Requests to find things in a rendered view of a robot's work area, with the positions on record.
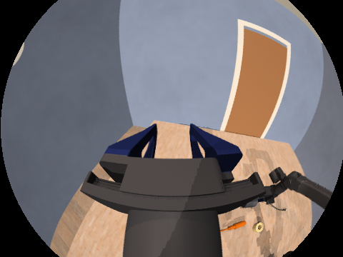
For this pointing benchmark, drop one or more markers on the olive-brown hollow cylinder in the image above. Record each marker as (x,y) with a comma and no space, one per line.
(258,227)

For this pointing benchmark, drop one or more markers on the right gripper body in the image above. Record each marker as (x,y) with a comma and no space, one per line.
(268,202)

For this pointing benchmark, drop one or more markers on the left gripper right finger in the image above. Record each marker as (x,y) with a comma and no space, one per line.
(227,154)

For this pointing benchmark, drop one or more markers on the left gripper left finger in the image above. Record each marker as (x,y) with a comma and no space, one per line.
(134,145)

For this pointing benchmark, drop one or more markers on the dark grey cylinder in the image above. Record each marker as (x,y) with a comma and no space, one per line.
(251,204)

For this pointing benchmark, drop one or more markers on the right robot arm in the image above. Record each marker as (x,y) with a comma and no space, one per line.
(302,185)

